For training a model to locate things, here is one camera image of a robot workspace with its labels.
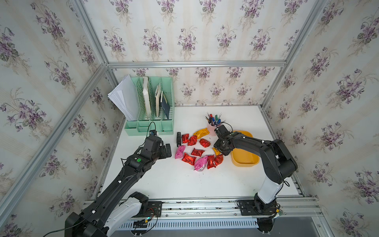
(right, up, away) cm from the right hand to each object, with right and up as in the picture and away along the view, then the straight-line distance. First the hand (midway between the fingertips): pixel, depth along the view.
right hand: (218, 148), depth 95 cm
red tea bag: (-8, +3, +1) cm, 9 cm away
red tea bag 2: (-14, -1, -5) cm, 15 cm away
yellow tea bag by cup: (-11, +10, +4) cm, 15 cm away
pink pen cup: (-4, +12, 0) cm, 13 cm away
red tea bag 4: (-6, -6, -9) cm, 13 cm away
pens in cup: (-3, +18, +3) cm, 18 cm away
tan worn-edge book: (-41, +35, +3) cm, 54 cm away
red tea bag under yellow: (-17, +5, +1) cm, 17 cm away
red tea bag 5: (-1, -5, -9) cm, 10 cm away
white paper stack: (-61, +34, +1) cm, 70 cm away
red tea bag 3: (-19, -6, -7) cm, 21 cm away
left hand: (-32, +3, -16) cm, 36 cm away
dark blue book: (-36, +29, +8) cm, 47 cm away
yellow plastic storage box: (+12, -4, -9) cm, 15 cm away
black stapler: (-26, +5, +5) cm, 27 cm away
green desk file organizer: (-42, +33, +3) cm, 54 cm away
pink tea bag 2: (-12, -7, -9) cm, 17 cm away
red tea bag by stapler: (-22, +6, +1) cm, 23 cm away
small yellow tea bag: (-1, -1, -5) cm, 5 cm away
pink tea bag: (-25, -1, -7) cm, 26 cm away
